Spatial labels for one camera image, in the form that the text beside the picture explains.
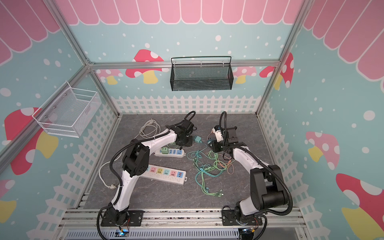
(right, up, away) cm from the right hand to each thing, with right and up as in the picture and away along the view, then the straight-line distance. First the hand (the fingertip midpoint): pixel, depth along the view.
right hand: (212, 143), depth 91 cm
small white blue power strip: (-26, -6, +4) cm, 27 cm away
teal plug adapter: (-9, +2, +12) cm, 15 cm away
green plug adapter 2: (0, +3, +12) cm, 12 cm away
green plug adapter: (-30, -5, +1) cm, 30 cm away
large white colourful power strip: (-24, -18, -5) cm, 30 cm away
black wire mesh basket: (-13, +45, +8) cm, 48 cm away
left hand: (-15, -2, +9) cm, 18 cm away
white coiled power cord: (-44, +8, +21) cm, 49 cm away
